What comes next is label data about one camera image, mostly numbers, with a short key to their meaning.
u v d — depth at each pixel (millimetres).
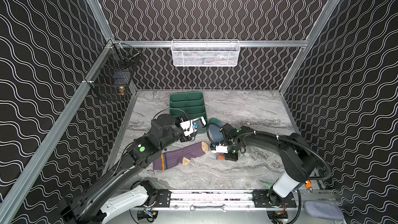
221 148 794
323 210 690
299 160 462
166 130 471
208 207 717
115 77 925
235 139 650
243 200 750
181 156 883
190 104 1119
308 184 781
